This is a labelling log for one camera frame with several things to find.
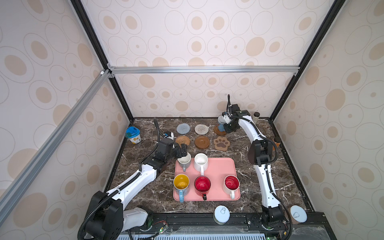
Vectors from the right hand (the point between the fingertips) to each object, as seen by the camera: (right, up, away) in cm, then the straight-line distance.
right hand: (228, 128), depth 107 cm
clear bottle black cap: (+22, +9, +4) cm, 24 cm away
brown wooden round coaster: (-7, -3, +5) cm, 9 cm away
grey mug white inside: (-30, -21, -15) cm, 40 cm away
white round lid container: (-11, -42, -36) cm, 56 cm away
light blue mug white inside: (-6, +4, -4) cm, 9 cm away
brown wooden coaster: (-19, -10, -1) cm, 21 cm away
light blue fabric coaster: (-33, 0, +6) cm, 34 cm away
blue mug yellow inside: (-32, -33, -22) cm, 51 cm away
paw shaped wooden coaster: (-5, -11, -3) cm, 12 cm away
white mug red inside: (-3, -32, -22) cm, 39 cm away
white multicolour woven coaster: (-20, 0, +6) cm, 20 cm away
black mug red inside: (-20, -33, -22) cm, 45 cm away
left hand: (-30, -10, -24) cm, 40 cm away
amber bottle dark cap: (+28, -8, -13) cm, 32 cm away
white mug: (-21, -20, -22) cm, 36 cm away
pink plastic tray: (-10, -25, -15) cm, 31 cm away
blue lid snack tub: (-65, -4, -10) cm, 65 cm away
